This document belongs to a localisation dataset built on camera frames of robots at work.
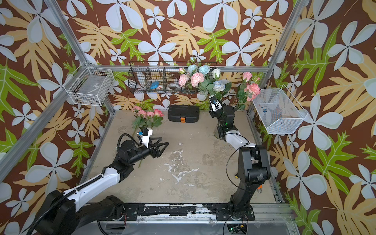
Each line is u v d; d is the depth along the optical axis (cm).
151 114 114
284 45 81
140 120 110
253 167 49
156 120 114
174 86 99
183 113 112
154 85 95
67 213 40
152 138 68
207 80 81
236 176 85
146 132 67
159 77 98
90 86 86
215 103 73
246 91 79
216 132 102
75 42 80
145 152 69
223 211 73
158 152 69
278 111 84
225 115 67
